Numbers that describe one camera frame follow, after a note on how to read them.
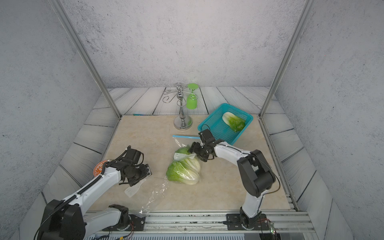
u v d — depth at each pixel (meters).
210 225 0.73
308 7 0.70
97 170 0.88
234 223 0.73
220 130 1.11
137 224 0.73
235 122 1.04
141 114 1.23
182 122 1.15
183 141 0.99
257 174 0.47
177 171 0.81
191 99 1.09
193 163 0.87
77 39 0.81
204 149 0.82
